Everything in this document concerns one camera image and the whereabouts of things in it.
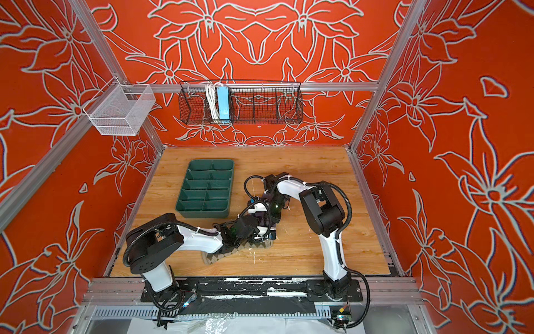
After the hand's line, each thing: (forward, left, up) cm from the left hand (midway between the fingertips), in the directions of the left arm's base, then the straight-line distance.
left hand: (260, 216), depth 89 cm
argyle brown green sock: (-18, +19, -2) cm, 26 cm away
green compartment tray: (+11, +26, +3) cm, 28 cm away
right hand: (-2, -2, -3) cm, 4 cm away
